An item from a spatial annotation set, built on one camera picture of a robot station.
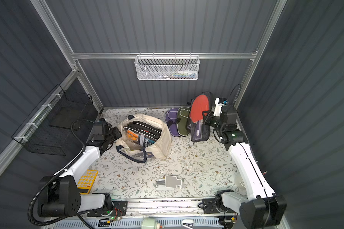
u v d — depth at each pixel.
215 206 0.73
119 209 0.72
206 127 0.69
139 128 0.88
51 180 0.41
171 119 1.12
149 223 0.63
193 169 0.87
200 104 0.83
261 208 0.37
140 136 0.87
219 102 0.65
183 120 1.08
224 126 0.54
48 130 0.72
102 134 0.66
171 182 0.79
